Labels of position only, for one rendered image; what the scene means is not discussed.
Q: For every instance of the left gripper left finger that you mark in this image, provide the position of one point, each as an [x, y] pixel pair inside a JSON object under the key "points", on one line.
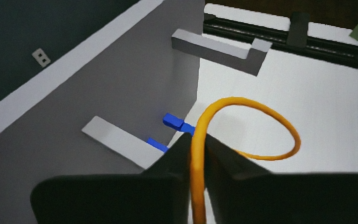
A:
{"points": [[150, 197]]}

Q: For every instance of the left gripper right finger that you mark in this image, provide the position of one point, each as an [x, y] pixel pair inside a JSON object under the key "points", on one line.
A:
{"points": [[240, 195]]}

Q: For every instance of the orange cable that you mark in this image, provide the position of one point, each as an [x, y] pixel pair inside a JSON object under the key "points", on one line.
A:
{"points": [[197, 148]]}

